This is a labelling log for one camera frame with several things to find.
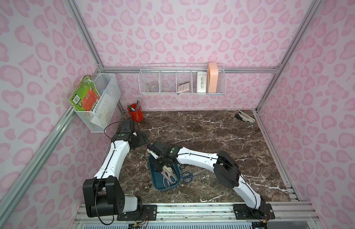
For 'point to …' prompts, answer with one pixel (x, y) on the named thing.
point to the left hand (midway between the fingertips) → (140, 139)
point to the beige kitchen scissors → (168, 170)
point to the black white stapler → (245, 117)
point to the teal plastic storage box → (158, 178)
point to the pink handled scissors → (167, 179)
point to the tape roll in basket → (153, 88)
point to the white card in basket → (201, 82)
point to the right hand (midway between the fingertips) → (154, 164)
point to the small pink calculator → (183, 87)
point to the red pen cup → (135, 111)
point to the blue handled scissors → (187, 176)
